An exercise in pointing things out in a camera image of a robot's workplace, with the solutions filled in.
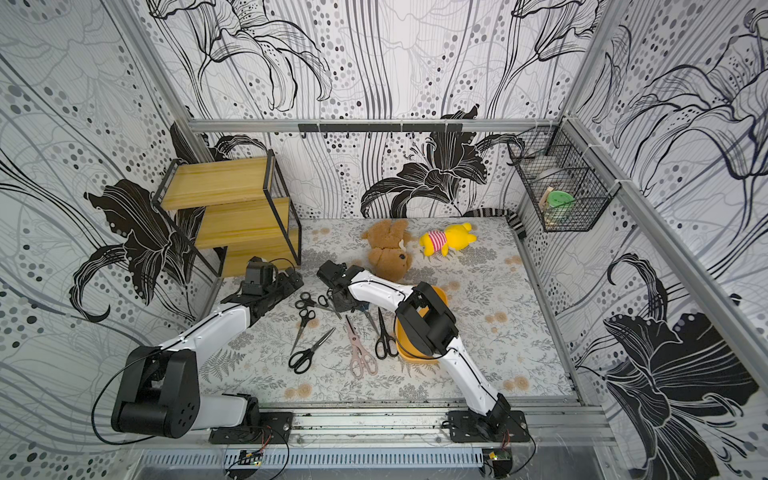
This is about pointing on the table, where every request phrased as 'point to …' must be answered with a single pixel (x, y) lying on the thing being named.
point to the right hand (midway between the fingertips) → (353, 299)
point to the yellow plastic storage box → (404, 341)
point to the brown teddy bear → (388, 256)
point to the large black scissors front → (301, 361)
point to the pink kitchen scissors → (361, 358)
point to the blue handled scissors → (366, 308)
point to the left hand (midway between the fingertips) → (296, 285)
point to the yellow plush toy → (455, 237)
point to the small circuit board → (253, 458)
